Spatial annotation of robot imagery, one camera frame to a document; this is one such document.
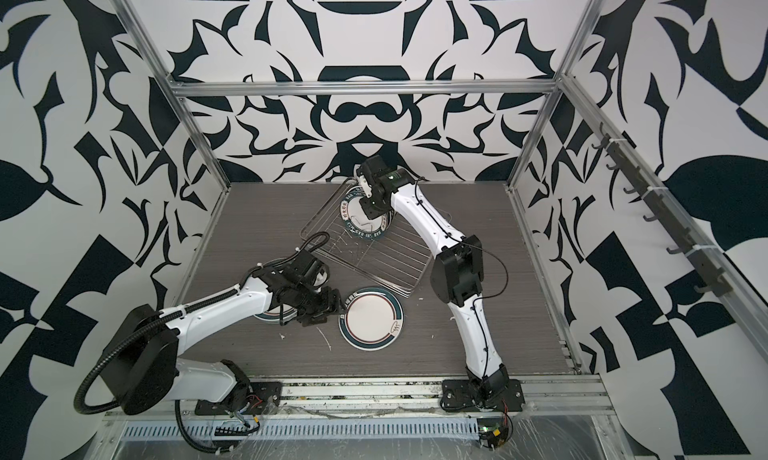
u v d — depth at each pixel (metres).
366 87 0.99
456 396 0.74
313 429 0.71
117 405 0.44
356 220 0.99
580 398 0.77
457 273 0.57
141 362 0.41
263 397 0.74
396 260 0.97
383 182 0.66
